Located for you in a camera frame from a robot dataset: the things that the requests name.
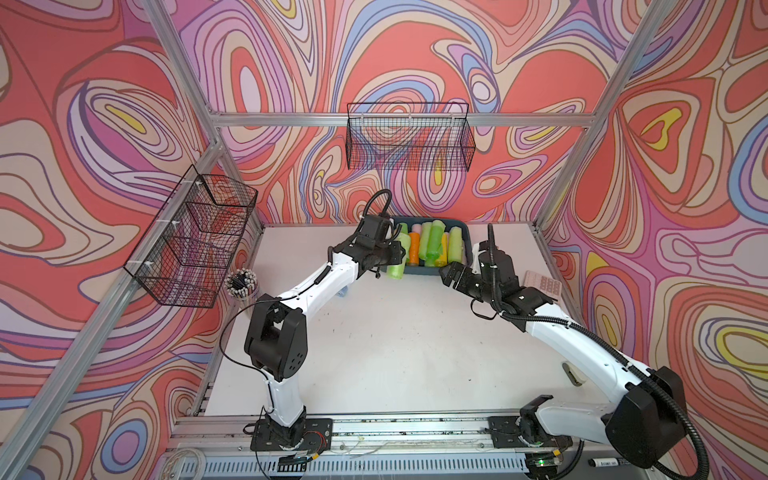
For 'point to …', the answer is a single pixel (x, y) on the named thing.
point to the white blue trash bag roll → (342, 292)
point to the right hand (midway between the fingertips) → (450, 281)
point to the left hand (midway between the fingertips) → (405, 252)
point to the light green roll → (455, 245)
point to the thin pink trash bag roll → (416, 228)
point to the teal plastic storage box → (418, 220)
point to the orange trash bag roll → (414, 238)
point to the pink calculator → (551, 286)
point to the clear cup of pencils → (241, 287)
